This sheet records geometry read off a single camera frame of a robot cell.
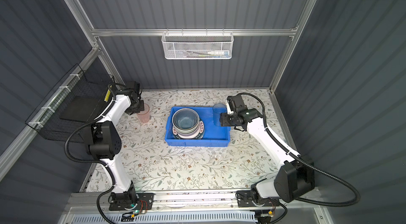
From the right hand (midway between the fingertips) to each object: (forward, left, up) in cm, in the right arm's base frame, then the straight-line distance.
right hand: (226, 120), depth 83 cm
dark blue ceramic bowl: (+6, +24, -8) cm, 26 cm away
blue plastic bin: (0, +6, -17) cm, 18 cm away
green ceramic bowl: (-4, +22, -4) cm, 23 cm away
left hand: (+10, +54, -4) cm, 55 cm away
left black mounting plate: (-36, +39, -15) cm, 55 cm away
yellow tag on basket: (+9, +63, +10) cm, 64 cm away
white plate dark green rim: (-3, +15, -13) cm, 20 cm away
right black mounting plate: (-34, -7, -17) cm, 38 cm away
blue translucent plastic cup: (+12, +4, -6) cm, 14 cm away
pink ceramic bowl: (-4, +21, -10) cm, 24 cm away
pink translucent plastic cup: (+10, +51, -10) cm, 53 cm away
